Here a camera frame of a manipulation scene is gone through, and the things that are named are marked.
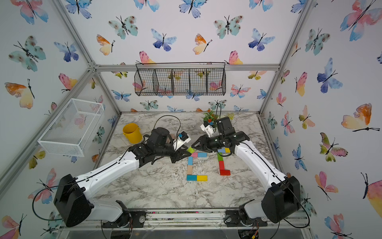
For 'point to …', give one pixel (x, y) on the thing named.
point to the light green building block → (191, 150)
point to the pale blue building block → (222, 151)
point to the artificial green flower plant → (212, 118)
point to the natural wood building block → (189, 170)
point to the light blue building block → (190, 160)
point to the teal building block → (191, 178)
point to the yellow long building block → (227, 150)
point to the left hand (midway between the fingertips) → (190, 150)
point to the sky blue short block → (202, 155)
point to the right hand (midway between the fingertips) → (195, 146)
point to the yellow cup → (133, 132)
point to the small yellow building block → (202, 178)
